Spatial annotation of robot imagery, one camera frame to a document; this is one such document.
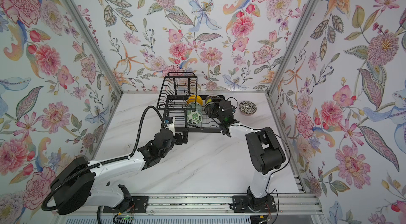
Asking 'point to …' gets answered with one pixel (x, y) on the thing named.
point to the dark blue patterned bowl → (209, 109)
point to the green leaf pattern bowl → (194, 117)
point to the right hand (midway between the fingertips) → (208, 98)
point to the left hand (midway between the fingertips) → (184, 130)
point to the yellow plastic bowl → (194, 98)
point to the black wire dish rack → (178, 96)
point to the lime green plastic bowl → (208, 100)
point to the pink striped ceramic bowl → (214, 95)
